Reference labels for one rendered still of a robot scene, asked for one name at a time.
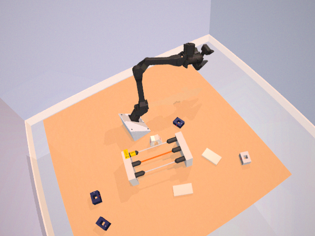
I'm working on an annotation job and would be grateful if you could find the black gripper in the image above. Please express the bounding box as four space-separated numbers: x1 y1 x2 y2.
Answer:
192 44 214 70

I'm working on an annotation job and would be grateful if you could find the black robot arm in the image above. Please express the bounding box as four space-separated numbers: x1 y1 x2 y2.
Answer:
128 43 200 122

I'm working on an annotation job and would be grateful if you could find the cream flat rectangular block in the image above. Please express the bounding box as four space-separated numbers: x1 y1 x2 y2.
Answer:
173 183 193 196
201 148 221 165

